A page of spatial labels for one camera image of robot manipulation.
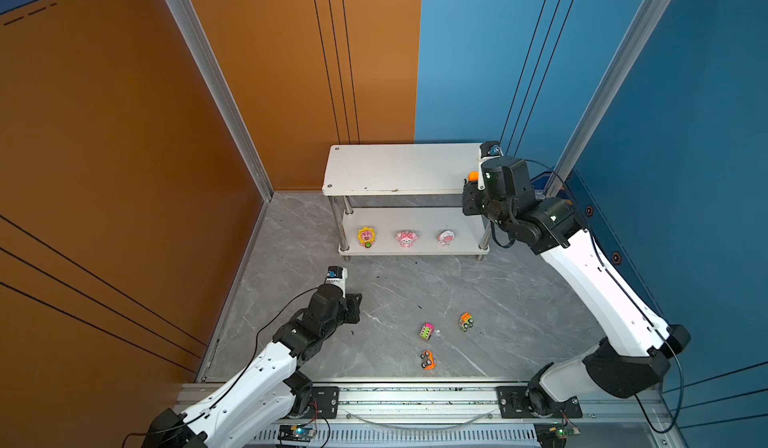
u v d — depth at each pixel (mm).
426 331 826
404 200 1194
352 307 719
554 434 699
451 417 725
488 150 559
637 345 383
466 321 848
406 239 915
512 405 725
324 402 740
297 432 708
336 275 725
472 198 590
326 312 614
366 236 937
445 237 931
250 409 485
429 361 774
